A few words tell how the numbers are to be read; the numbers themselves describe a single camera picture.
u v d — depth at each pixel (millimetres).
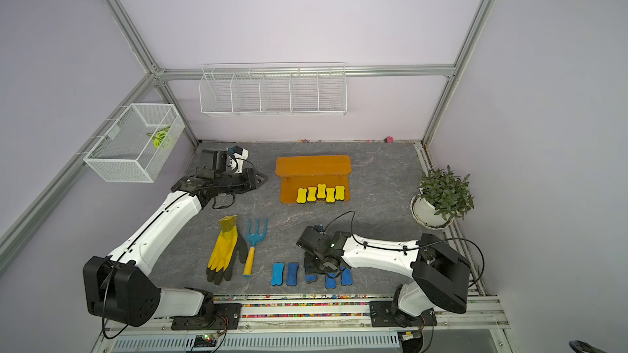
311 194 992
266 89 985
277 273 807
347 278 790
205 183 577
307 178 1082
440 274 424
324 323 735
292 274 805
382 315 734
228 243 869
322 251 620
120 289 397
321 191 995
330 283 787
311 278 784
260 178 773
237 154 733
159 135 809
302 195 992
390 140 1240
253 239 893
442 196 771
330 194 986
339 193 997
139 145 834
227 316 729
